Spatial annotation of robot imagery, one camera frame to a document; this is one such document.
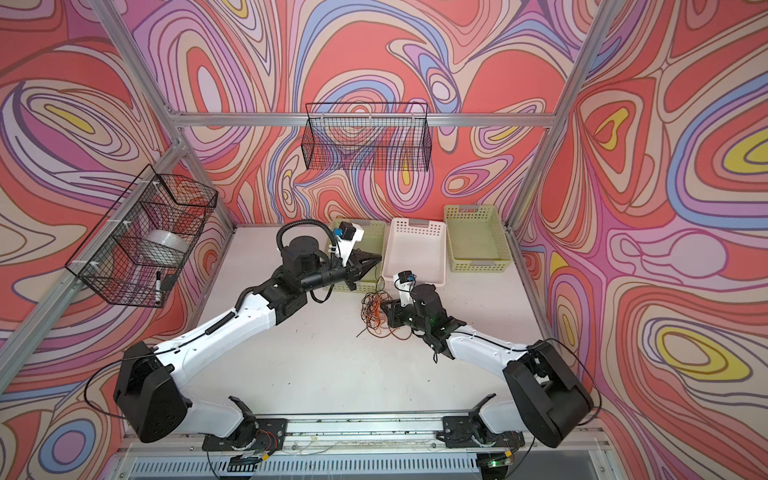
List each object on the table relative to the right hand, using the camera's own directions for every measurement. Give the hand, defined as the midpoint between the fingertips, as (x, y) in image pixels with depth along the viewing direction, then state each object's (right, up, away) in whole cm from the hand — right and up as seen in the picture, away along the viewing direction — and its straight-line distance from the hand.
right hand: (384, 311), depth 85 cm
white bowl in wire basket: (-54, +20, -13) cm, 59 cm away
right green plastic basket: (+37, +22, +31) cm, 53 cm away
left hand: (0, +16, -16) cm, 22 cm away
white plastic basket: (+12, +20, +29) cm, 37 cm away
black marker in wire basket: (-55, +8, -14) cm, 57 cm away
